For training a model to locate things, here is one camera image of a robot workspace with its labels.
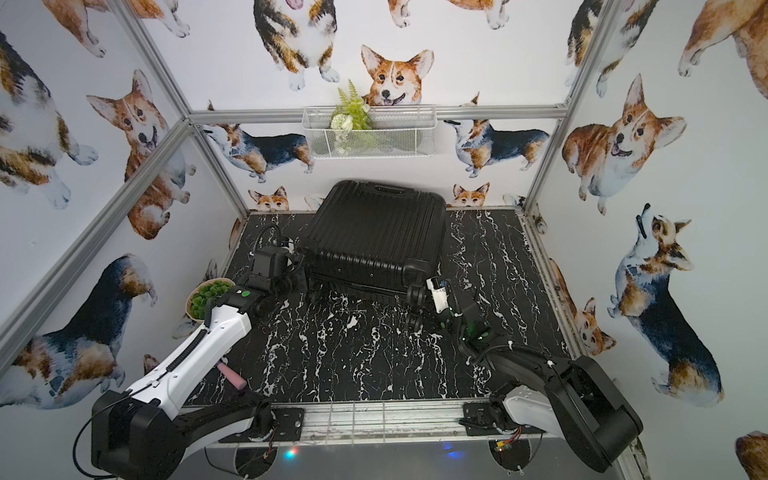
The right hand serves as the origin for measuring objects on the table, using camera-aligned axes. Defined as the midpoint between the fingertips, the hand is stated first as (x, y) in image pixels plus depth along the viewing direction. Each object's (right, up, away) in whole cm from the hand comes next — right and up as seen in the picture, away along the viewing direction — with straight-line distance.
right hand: (417, 303), depth 85 cm
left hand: (-30, +11, -2) cm, 32 cm away
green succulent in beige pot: (-61, +2, -1) cm, 61 cm away
